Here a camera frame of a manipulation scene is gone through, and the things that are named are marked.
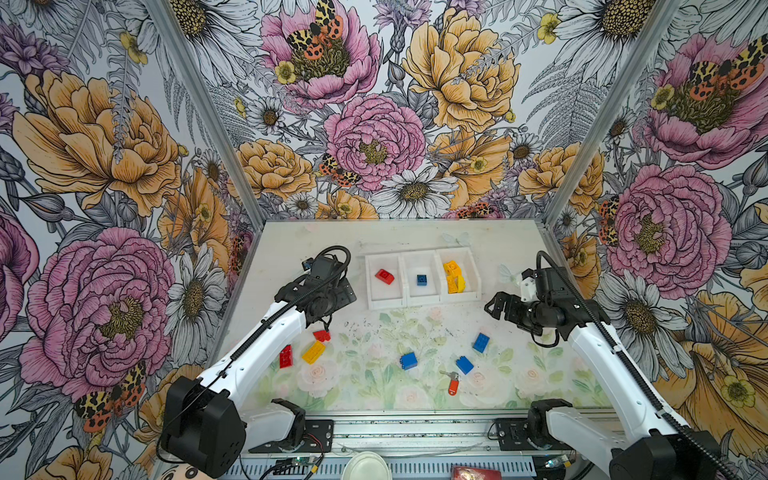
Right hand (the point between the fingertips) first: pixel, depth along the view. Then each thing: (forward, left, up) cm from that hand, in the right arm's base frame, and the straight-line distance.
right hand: (499, 319), depth 79 cm
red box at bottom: (-31, +11, -10) cm, 35 cm away
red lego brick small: (+3, +49, -12) cm, 50 cm away
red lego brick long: (+23, +30, -11) cm, 40 cm away
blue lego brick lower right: (-6, +8, -14) cm, 17 cm away
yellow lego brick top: (+24, +7, -10) cm, 27 cm away
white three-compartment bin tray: (+24, +23, -6) cm, 33 cm away
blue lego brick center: (-5, +24, -14) cm, 28 cm away
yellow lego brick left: (-3, +51, -12) cm, 52 cm away
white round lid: (-29, +35, -15) cm, 48 cm away
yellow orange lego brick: (+18, +8, -11) cm, 23 cm away
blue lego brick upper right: (0, +2, -13) cm, 13 cm away
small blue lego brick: (+22, +18, -12) cm, 30 cm away
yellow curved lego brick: (+20, +5, -12) cm, 23 cm away
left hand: (+6, +43, 0) cm, 43 cm away
